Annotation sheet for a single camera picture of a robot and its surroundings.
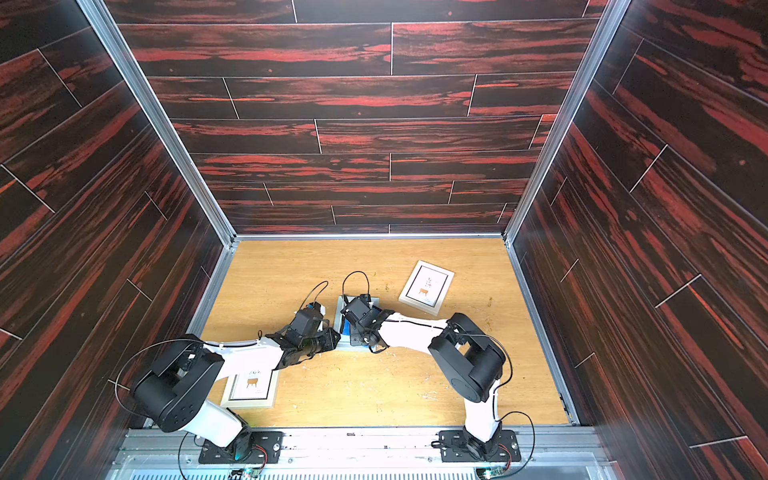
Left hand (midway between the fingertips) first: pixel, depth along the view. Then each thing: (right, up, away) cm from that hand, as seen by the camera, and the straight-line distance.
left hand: (341, 339), depth 93 cm
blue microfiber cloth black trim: (+2, +5, -4) cm, 6 cm away
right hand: (+7, +3, +1) cm, 8 cm away
